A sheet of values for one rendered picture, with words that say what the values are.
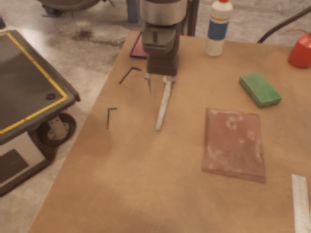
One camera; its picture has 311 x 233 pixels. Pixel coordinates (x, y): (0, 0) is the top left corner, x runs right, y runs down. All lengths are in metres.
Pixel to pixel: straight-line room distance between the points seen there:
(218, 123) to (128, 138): 0.25
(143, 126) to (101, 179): 0.18
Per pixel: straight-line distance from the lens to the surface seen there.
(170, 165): 0.62
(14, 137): 1.01
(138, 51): 0.93
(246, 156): 0.65
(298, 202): 0.66
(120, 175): 0.61
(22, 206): 1.22
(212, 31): 0.88
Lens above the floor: 1.02
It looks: 49 degrees down
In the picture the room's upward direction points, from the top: 1 degrees counter-clockwise
